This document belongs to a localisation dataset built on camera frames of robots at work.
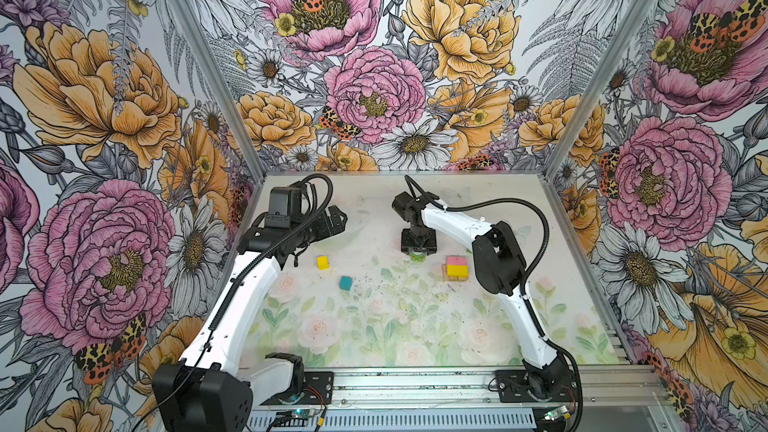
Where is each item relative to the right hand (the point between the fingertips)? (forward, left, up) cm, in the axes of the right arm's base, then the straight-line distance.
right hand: (417, 258), depth 97 cm
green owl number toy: (+1, 0, 0) cm, 1 cm away
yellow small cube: (-1, +30, 0) cm, 30 cm away
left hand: (-4, +23, +21) cm, 32 cm away
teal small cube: (-8, +22, 0) cm, 24 cm away
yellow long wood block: (-6, -10, +3) cm, 12 cm away
